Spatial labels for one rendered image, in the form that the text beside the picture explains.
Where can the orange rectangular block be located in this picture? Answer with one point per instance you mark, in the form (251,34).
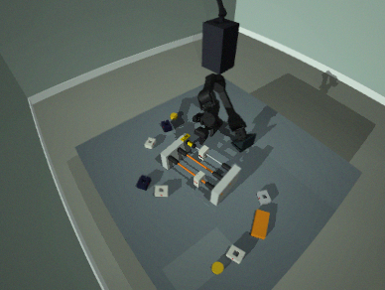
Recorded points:
(260,224)

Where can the yellow flat cylinder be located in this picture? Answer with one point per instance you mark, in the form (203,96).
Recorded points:
(174,116)
(217,268)

